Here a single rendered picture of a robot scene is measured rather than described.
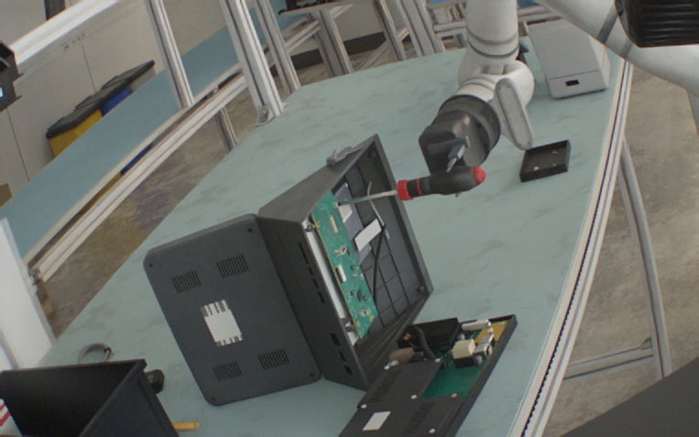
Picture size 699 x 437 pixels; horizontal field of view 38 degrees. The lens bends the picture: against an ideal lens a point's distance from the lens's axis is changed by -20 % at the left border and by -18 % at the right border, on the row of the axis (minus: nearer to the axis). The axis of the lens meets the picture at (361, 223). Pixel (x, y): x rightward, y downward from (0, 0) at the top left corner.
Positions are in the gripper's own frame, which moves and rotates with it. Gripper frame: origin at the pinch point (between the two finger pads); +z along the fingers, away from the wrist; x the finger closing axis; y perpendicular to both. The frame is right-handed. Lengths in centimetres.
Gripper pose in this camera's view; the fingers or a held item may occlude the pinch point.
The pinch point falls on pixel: (452, 183)
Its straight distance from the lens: 125.4
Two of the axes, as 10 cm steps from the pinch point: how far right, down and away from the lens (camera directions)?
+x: -3.4, -8.8, -3.4
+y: -8.8, 1.8, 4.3
